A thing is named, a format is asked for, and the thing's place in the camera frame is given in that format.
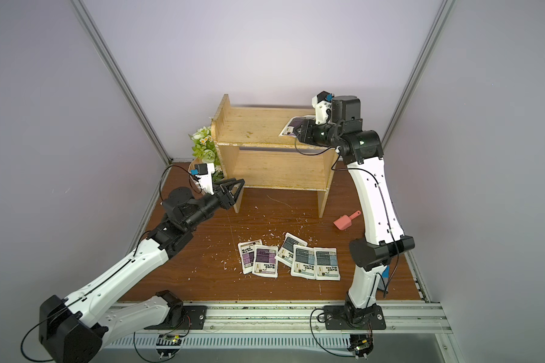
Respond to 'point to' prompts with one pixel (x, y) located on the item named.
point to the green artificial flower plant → (205, 149)
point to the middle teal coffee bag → (303, 262)
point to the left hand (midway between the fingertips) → (242, 181)
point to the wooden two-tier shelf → (249, 149)
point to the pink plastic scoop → (345, 221)
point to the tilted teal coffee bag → (284, 253)
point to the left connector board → (168, 339)
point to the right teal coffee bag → (326, 264)
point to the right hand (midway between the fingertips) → (300, 120)
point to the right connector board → (361, 344)
